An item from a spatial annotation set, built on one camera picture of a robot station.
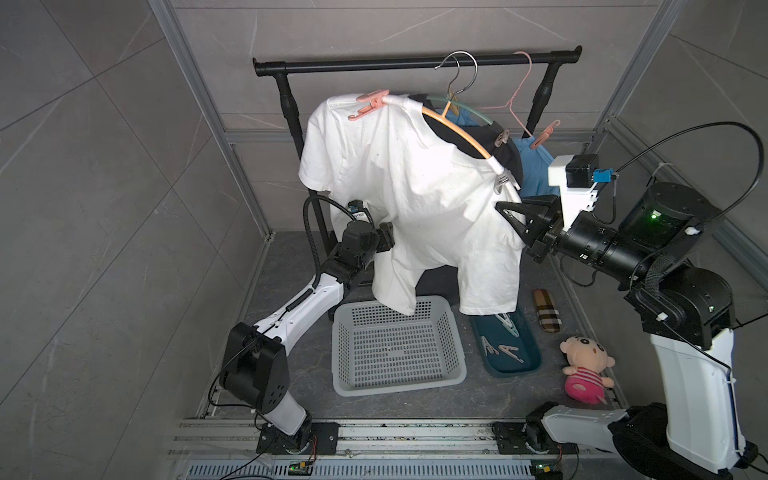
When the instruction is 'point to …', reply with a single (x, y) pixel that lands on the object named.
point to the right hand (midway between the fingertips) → (507, 201)
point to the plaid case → (549, 317)
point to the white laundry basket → (377, 350)
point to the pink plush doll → (588, 361)
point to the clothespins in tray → (507, 322)
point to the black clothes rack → (320, 212)
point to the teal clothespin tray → (505, 354)
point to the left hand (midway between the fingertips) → (385, 220)
